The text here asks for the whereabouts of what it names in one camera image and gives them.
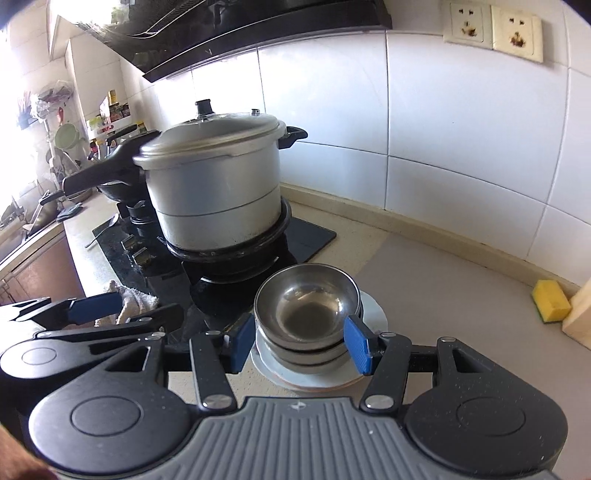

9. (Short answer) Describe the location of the metal spoon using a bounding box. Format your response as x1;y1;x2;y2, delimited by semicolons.
84;215;118;250

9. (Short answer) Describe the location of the group of condiment bottles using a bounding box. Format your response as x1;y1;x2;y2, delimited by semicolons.
85;90;146;160

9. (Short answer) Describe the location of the wooden knife block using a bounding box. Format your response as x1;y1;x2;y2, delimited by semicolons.
562;281;591;344

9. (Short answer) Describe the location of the white wall socket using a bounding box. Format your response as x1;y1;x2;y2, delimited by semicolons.
443;0;495;47

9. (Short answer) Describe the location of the black range hood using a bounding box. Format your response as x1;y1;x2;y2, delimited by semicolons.
60;0;393;84

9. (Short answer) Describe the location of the black glass gas stove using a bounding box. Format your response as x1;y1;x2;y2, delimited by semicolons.
91;203;338;352

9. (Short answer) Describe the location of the aluminium pressure cooker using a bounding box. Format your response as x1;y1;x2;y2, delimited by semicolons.
62;99;309;252

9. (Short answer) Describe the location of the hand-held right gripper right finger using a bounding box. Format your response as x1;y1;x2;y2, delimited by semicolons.
344;315;498;413

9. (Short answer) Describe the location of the brown kitchen cabinet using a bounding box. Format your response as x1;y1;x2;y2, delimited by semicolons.
0;226;88;308

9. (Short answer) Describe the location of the person's left forearm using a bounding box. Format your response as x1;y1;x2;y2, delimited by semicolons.
0;425;49;480

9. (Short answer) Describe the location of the wall utensil rack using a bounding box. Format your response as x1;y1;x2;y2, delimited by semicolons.
16;80;77;132

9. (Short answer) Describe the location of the black wok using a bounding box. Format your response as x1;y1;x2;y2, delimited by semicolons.
95;181;151;204

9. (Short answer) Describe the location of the green plastic colander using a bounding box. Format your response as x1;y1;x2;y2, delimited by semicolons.
54;121;88;149

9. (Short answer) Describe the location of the kitchen sink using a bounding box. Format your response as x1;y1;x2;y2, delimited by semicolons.
0;194;51;245

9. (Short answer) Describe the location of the small white floral plate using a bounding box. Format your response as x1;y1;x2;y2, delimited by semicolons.
250;290;389;387

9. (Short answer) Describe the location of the cream wall socket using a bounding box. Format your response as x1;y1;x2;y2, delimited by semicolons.
491;6;544;63

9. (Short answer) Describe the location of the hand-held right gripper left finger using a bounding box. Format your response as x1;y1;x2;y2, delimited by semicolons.
104;318;256;411

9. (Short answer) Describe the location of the yellow sponge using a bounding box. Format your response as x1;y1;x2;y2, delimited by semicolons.
531;279;572;324

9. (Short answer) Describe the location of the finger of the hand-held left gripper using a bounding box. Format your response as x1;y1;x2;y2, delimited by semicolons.
37;303;185;342
0;292;124;324

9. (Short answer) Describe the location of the white dish towel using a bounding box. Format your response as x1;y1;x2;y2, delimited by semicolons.
104;279;160;326

